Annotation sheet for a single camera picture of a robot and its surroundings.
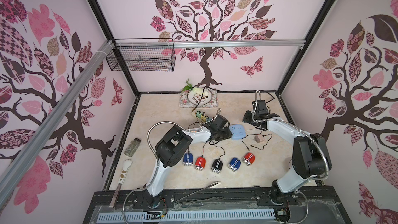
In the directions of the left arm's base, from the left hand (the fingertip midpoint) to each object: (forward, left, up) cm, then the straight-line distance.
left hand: (231, 137), depth 94 cm
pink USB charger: (-1, -17, +1) cm, 17 cm away
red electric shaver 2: (-17, +19, +1) cm, 25 cm away
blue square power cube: (+3, -5, +1) cm, 6 cm away
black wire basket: (+37, +54, +32) cm, 73 cm away
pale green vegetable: (+39, +21, +3) cm, 44 cm away
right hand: (+10, -10, +8) cm, 17 cm away
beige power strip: (+11, +18, +7) cm, 22 cm away
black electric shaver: (-18, +10, +1) cm, 21 cm away
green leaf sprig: (+42, +29, +3) cm, 51 cm away
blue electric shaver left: (-14, +26, +1) cm, 30 cm away
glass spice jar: (-7, +59, +2) cm, 59 cm away
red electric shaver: (-14, -8, +2) cm, 16 cm away
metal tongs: (-30, +20, +1) cm, 36 cm away
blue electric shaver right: (-18, +1, +2) cm, 18 cm away
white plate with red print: (+35, +14, -1) cm, 38 cm away
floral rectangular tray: (+30, +32, -1) cm, 44 cm away
